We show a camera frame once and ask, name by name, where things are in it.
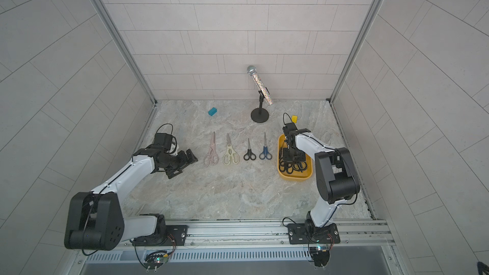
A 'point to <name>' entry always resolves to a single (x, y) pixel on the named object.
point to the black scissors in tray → (300, 166)
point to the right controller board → (321, 255)
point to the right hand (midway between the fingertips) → (291, 159)
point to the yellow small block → (294, 119)
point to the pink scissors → (212, 157)
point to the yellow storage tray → (296, 175)
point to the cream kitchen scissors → (232, 156)
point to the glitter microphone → (251, 69)
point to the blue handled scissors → (265, 153)
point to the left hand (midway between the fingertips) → (194, 161)
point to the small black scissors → (249, 155)
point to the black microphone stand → (260, 114)
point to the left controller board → (155, 260)
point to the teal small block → (212, 111)
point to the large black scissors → (286, 166)
